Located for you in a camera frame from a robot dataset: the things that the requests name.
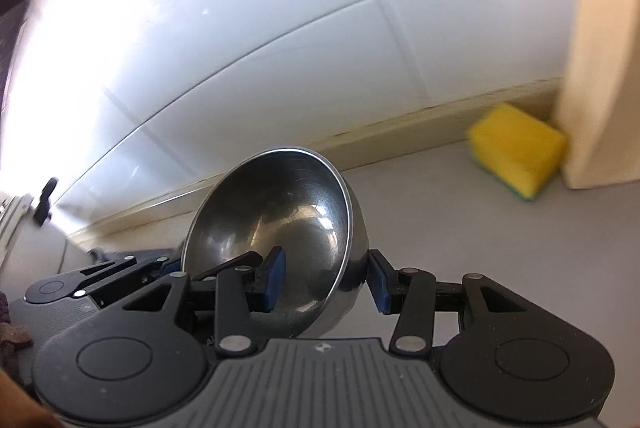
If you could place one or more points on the wooden knife block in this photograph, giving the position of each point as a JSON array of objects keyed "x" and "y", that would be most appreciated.
[{"x": 598, "y": 102}]

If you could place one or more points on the yellow sponge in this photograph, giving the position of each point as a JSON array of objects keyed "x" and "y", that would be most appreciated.
[{"x": 520, "y": 150}]

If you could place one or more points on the steel bowl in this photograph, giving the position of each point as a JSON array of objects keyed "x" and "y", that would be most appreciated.
[{"x": 296, "y": 199}]

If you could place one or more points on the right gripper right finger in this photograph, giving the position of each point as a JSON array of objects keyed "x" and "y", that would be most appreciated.
[{"x": 410, "y": 294}]

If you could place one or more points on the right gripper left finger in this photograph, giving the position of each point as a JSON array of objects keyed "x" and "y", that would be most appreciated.
[{"x": 226, "y": 297}]

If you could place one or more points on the large aluminium pot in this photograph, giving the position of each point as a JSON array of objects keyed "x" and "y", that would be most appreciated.
[{"x": 30, "y": 242}]

